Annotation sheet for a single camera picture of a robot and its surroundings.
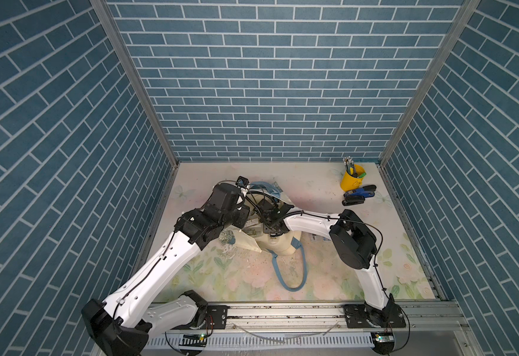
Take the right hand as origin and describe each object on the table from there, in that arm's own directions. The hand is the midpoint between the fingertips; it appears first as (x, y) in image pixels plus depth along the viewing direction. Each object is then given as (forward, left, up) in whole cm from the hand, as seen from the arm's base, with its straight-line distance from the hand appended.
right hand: (271, 227), depth 96 cm
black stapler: (+17, -36, +2) cm, 40 cm away
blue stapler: (+21, -45, +3) cm, 50 cm away
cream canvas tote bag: (-6, +7, +1) cm, 10 cm away
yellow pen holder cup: (+22, -35, +8) cm, 42 cm away
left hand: (-7, +7, +24) cm, 26 cm away
